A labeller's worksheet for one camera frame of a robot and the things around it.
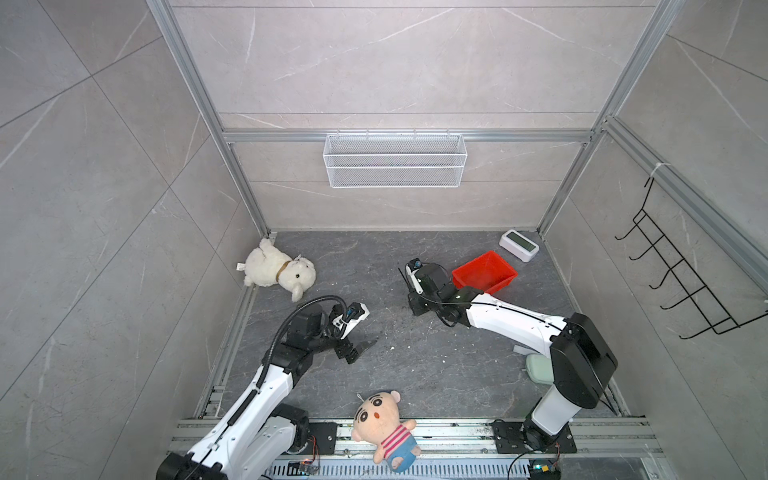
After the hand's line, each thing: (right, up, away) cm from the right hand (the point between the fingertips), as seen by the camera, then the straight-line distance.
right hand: (412, 292), depth 89 cm
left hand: (-14, -6, -10) cm, 18 cm away
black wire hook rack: (+61, -1, -29) cm, 67 cm away
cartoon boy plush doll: (-10, -28, -20) cm, 36 cm away
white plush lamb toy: (-48, +8, +9) cm, 50 cm away
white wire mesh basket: (-6, +44, +12) cm, 46 cm away
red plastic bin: (+30, +5, +21) cm, 37 cm away
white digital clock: (+42, +15, +22) cm, 50 cm away
